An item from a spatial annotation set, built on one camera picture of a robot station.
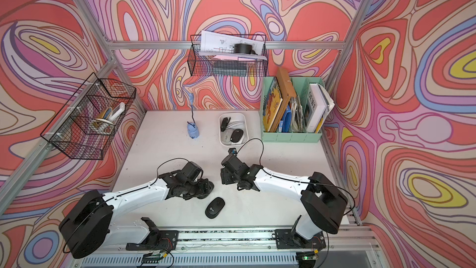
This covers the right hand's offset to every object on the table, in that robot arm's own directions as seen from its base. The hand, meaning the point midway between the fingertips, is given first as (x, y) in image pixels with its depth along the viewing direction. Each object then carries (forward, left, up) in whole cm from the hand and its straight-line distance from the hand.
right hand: (229, 178), depth 85 cm
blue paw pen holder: (+29, +20, +2) cm, 35 cm away
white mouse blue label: (+34, -6, -2) cm, 35 cm away
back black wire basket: (+56, +14, +25) cm, 63 cm away
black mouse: (+35, +3, 0) cm, 35 cm away
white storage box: (+32, -2, -3) cm, 32 cm away
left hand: (-5, +10, -4) cm, 11 cm away
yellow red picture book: (+38, -24, +14) cm, 47 cm away
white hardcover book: (+28, -45, +19) cm, 56 cm away
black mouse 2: (+25, -4, -1) cm, 25 cm away
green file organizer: (+29, -32, +15) cm, 46 cm away
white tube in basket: (+18, +45, +28) cm, 56 cm away
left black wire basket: (+15, +59, +24) cm, 65 cm away
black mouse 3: (-12, +7, -4) cm, 14 cm away
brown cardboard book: (+29, -28, +26) cm, 48 cm away
